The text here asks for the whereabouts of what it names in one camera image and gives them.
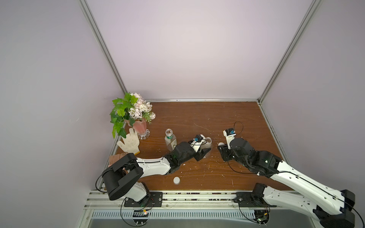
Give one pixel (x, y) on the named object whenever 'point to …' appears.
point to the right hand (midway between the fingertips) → (220, 144)
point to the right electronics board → (261, 216)
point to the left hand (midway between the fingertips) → (208, 145)
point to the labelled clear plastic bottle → (170, 139)
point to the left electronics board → (140, 213)
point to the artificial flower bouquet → (131, 107)
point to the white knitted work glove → (131, 143)
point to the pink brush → (119, 153)
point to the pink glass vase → (140, 127)
